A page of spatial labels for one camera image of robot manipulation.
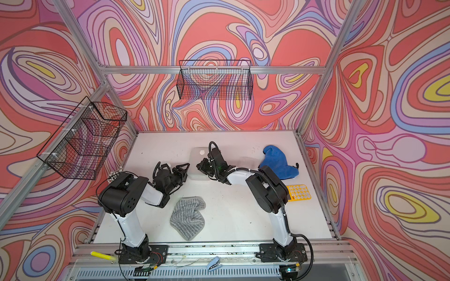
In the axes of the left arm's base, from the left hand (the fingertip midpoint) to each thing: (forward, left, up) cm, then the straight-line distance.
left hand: (193, 167), depth 93 cm
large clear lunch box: (+9, -1, 0) cm, 9 cm away
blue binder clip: (-42, -13, -8) cm, 45 cm away
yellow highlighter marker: (-40, +34, -8) cm, 53 cm away
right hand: (-1, -2, -1) cm, 3 cm away
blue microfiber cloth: (+7, -48, -3) cm, 48 cm away
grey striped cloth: (-27, 0, -4) cm, 27 cm away
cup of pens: (-11, +34, +10) cm, 37 cm away
